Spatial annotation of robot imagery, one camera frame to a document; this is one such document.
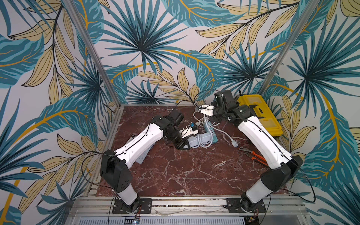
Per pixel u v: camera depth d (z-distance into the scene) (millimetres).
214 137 975
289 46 827
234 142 780
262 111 947
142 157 879
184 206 748
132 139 482
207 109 649
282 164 419
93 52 842
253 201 618
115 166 418
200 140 716
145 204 734
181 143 652
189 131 674
